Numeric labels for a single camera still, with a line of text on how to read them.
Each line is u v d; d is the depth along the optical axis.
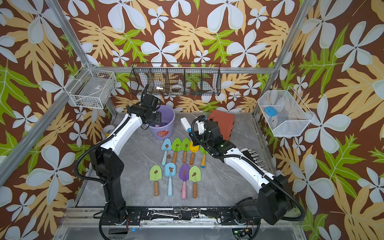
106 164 0.50
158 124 0.93
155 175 0.88
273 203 0.40
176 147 1.01
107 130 1.11
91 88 0.86
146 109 0.64
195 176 0.88
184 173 0.88
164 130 0.96
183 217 0.75
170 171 0.90
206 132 0.60
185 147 1.01
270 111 0.86
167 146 1.01
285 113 0.84
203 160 0.93
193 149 1.00
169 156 0.96
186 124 0.84
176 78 0.96
